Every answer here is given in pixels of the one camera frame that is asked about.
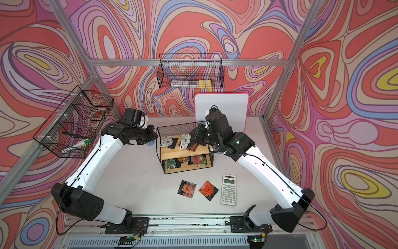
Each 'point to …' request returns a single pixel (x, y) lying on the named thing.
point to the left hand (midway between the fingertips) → (159, 135)
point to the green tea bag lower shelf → (171, 164)
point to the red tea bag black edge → (186, 189)
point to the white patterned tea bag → (169, 142)
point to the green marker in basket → (87, 141)
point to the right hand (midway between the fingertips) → (193, 136)
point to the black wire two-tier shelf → (180, 151)
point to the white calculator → (228, 190)
